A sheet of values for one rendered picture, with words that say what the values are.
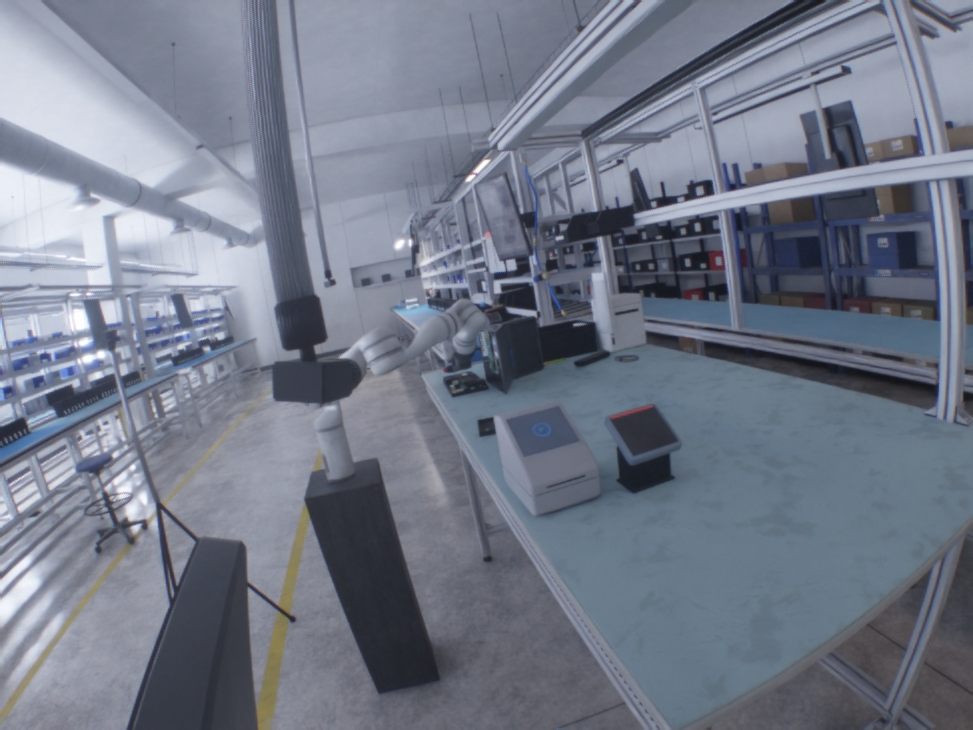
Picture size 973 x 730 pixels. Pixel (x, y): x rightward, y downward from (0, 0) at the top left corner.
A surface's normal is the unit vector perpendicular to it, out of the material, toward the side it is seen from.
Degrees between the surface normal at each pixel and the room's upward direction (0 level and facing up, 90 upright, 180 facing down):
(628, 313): 90
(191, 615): 20
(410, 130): 90
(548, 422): 30
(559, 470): 41
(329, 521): 90
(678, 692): 0
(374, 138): 90
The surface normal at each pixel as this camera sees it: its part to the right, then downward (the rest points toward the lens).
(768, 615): -0.18, -0.97
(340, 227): 0.23, 0.15
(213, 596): 0.15, -0.99
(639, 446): -0.02, -0.74
